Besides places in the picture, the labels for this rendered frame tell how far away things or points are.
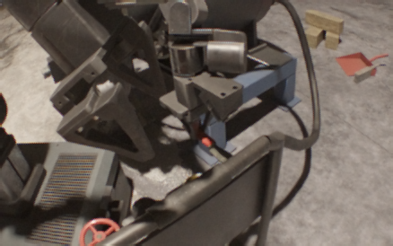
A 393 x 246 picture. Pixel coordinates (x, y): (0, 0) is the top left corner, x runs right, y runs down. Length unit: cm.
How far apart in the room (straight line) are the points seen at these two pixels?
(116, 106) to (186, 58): 29
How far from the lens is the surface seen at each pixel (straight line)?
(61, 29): 24
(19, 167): 92
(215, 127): 113
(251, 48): 139
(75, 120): 23
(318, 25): 228
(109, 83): 84
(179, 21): 47
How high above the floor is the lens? 87
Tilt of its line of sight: 39 degrees down
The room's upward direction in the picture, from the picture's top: 7 degrees counter-clockwise
